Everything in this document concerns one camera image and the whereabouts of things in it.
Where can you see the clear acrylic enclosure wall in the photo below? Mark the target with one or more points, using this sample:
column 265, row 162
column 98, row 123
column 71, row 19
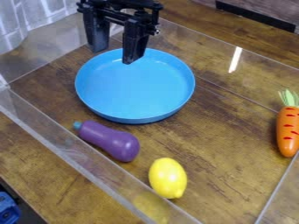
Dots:
column 221, row 137

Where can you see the dark wooden baseboard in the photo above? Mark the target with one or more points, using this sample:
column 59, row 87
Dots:
column 256, row 16

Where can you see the orange toy carrot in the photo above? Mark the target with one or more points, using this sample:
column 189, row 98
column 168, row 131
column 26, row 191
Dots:
column 288, row 124

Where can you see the yellow toy lemon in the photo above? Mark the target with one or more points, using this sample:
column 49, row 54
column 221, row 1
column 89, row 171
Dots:
column 168, row 178

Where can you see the blue object at corner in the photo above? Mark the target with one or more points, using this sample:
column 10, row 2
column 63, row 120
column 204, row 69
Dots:
column 10, row 211

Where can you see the white curtain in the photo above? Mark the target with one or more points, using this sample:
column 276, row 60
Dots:
column 25, row 15

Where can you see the blue round tray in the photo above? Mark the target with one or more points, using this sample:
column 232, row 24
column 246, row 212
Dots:
column 138, row 93

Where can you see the purple toy eggplant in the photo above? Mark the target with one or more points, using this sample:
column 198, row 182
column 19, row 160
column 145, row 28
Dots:
column 121, row 144

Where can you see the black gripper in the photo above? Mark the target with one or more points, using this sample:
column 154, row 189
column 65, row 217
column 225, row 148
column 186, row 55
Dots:
column 138, row 15

